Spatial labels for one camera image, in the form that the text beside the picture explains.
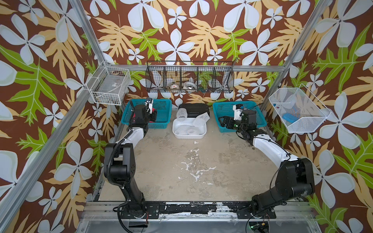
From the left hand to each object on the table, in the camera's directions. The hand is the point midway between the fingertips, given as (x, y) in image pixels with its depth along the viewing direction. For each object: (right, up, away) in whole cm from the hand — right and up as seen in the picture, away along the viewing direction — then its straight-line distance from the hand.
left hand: (151, 106), depth 93 cm
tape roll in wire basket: (+15, +14, +2) cm, 20 cm away
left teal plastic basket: (+3, +3, +25) cm, 26 cm away
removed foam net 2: (+19, -4, +14) cm, 25 cm away
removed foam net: (+33, -9, +6) cm, 35 cm away
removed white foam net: (+20, -16, +5) cm, 26 cm away
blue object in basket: (+82, -8, -12) cm, 83 cm away
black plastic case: (+29, 0, +23) cm, 37 cm away
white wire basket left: (-25, +12, -7) cm, 29 cm away
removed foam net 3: (+28, -16, +7) cm, 33 cm away
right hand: (+46, -8, -6) cm, 47 cm away
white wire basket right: (+88, -4, -12) cm, 89 cm away
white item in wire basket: (+25, +15, +5) cm, 30 cm away
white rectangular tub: (+16, -12, +13) cm, 23 cm away
